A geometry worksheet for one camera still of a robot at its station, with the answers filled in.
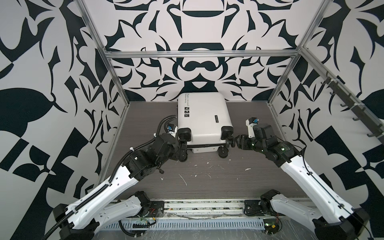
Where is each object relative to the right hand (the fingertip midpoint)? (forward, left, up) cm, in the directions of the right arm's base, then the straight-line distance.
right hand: (241, 137), depth 75 cm
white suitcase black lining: (+10, +18, -1) cm, 20 cm away
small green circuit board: (-34, -12, -23) cm, 43 cm away
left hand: (-4, +31, +5) cm, 31 cm away
